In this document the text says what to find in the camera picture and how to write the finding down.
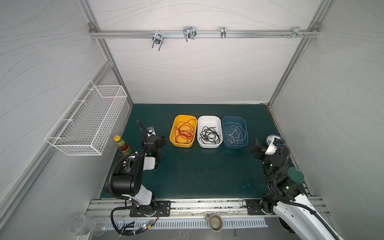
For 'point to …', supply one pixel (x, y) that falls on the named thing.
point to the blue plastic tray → (227, 121)
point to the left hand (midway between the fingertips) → (155, 133)
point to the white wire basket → (86, 127)
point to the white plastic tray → (209, 121)
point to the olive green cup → (215, 222)
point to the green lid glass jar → (295, 175)
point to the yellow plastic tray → (179, 118)
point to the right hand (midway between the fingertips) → (268, 139)
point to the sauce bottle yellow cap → (122, 146)
